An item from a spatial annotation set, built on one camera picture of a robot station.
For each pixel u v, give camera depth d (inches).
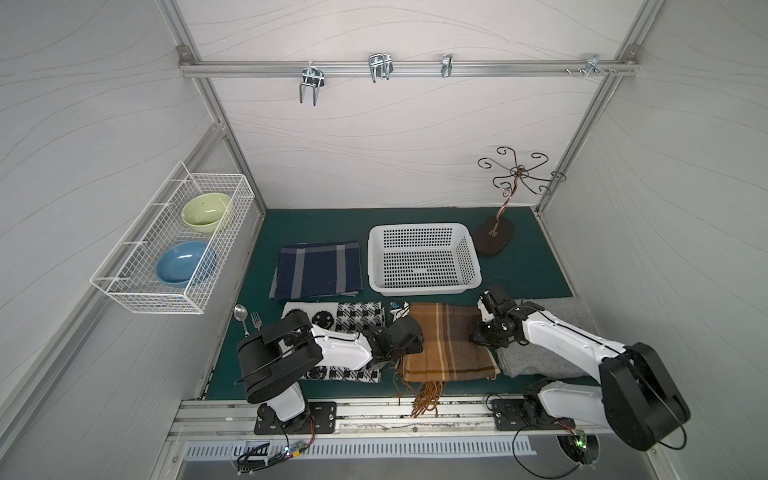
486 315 30.9
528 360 30.9
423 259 41.0
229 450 27.6
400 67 30.9
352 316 34.2
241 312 35.7
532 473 25.6
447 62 28.4
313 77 30.8
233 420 29.4
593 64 30.1
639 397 16.4
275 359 16.9
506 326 25.1
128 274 22.8
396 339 26.4
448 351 32.3
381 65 30.1
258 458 27.1
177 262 25.6
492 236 43.6
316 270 39.9
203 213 28.8
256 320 35.5
